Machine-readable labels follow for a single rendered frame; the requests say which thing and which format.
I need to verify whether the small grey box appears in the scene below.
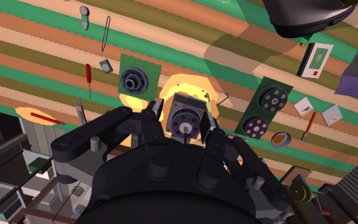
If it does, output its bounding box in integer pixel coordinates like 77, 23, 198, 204
99, 59, 114, 75

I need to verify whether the red pencil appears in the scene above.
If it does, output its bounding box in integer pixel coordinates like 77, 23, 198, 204
30, 112, 65, 126

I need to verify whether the dark green tray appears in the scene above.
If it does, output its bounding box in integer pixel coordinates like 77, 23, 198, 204
234, 76, 294, 136

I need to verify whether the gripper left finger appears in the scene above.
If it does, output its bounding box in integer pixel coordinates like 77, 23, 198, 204
50, 98, 166, 185

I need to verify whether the grey metal scale tool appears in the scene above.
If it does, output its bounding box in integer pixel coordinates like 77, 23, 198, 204
75, 100, 88, 126

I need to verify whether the green square mat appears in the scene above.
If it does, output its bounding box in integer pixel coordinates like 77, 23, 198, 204
117, 53, 162, 103

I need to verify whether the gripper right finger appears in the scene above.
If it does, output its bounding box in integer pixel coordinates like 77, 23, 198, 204
199, 110, 293, 219

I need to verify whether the dark shelf unit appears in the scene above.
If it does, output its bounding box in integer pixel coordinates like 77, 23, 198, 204
0, 106, 90, 224

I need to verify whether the grey reel body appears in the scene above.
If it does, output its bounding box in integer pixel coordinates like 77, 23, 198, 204
165, 92, 209, 141

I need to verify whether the grey drag knob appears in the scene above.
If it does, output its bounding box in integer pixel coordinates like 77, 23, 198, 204
180, 122, 191, 145

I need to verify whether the small white box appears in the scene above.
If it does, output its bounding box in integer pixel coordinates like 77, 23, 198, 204
293, 96, 315, 118

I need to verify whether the grey bowl with orange inside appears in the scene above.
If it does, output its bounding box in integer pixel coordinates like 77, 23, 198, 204
270, 131, 293, 150

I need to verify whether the dark spool with orange dots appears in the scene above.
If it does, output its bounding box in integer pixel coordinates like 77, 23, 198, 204
242, 115, 270, 140

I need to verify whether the thin wire loop needle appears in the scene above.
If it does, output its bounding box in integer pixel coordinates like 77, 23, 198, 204
100, 15, 112, 53

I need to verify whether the red handled screwdriver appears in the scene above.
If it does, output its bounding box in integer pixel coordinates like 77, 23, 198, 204
85, 63, 92, 99

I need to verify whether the green and white book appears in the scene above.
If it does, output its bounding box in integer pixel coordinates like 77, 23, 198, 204
296, 42, 335, 80

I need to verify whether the dark blue empty spool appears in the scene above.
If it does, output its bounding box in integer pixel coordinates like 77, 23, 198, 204
119, 66, 150, 95

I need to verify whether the black rod tool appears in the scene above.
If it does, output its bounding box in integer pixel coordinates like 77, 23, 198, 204
318, 183, 358, 224

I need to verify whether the black hex key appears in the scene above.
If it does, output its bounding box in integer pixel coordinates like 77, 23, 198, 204
217, 92, 230, 108

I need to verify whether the small grey packet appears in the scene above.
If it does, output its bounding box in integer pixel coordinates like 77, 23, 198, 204
321, 103, 344, 127

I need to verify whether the grey clipper tool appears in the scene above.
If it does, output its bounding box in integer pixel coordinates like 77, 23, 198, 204
79, 5, 90, 31

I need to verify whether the dark purple spool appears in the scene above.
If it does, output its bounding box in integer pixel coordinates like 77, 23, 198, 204
170, 107, 201, 140

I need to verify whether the brown board with olive spool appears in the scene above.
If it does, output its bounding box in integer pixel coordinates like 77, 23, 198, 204
279, 165, 316, 204

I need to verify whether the pink small box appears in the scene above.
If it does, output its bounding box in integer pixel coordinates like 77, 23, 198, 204
227, 133, 248, 144

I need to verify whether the dark spool with yellow dots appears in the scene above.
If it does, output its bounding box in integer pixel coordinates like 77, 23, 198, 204
259, 86, 289, 114

